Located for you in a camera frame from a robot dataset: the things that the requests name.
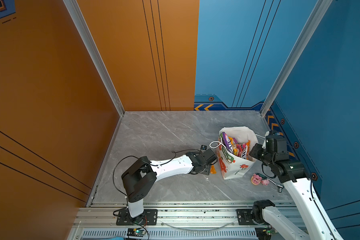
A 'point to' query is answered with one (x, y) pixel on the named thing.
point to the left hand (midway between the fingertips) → (205, 166)
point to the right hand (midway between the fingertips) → (251, 147)
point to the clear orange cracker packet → (234, 145)
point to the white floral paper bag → (231, 165)
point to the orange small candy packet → (213, 170)
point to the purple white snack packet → (227, 142)
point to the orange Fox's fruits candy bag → (242, 150)
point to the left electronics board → (136, 232)
